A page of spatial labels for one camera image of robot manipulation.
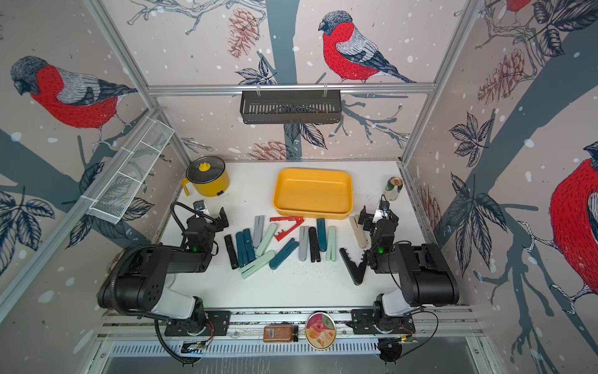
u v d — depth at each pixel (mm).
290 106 1065
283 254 878
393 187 978
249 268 835
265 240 905
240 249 878
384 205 761
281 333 685
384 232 683
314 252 878
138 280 452
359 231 938
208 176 1009
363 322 728
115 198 802
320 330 698
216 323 732
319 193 1074
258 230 947
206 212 808
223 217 857
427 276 450
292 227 951
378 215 796
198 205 779
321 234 928
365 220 837
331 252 872
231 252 871
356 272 832
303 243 904
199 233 722
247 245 898
